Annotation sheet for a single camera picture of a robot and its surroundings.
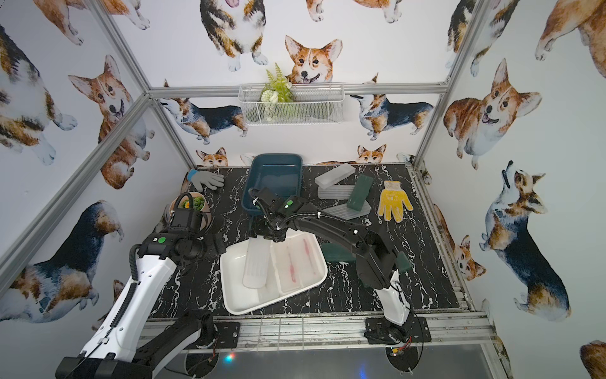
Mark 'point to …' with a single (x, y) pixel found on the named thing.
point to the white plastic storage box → (235, 298)
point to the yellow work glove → (392, 200)
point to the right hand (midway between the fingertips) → (252, 237)
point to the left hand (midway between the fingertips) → (213, 244)
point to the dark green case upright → (359, 192)
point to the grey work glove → (212, 181)
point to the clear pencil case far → (334, 175)
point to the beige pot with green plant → (196, 201)
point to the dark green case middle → (338, 252)
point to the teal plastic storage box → (279, 172)
